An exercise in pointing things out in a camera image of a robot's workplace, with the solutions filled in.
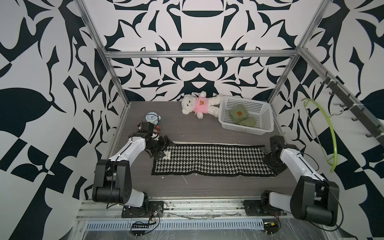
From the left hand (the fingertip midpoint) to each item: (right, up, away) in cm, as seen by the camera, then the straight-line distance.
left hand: (169, 146), depth 88 cm
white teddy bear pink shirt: (+20, +26, +20) cm, 38 cm away
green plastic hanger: (+74, +9, -23) cm, 78 cm away
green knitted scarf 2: (+52, +13, +15) cm, 56 cm away
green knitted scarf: (+44, +19, +14) cm, 50 cm away
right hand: (+57, -9, -2) cm, 58 cm away
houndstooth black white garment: (+25, -8, +2) cm, 27 cm away
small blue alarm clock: (-14, +16, +17) cm, 28 cm away
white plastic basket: (+63, +22, +23) cm, 71 cm away
